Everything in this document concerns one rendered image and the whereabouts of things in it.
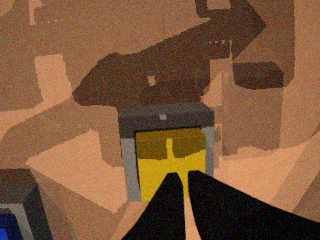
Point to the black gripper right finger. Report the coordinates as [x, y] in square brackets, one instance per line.
[225, 213]

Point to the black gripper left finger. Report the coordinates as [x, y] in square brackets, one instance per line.
[164, 218]

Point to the yellow button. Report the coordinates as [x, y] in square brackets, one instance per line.
[160, 139]

